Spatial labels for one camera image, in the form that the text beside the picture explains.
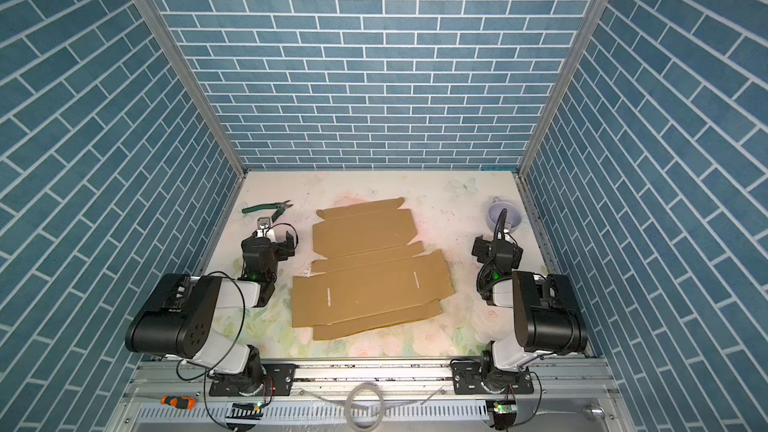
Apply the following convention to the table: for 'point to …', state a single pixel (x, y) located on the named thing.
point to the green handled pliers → (280, 206)
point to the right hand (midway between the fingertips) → (496, 236)
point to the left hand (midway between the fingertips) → (272, 232)
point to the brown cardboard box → (372, 274)
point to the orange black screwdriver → (182, 402)
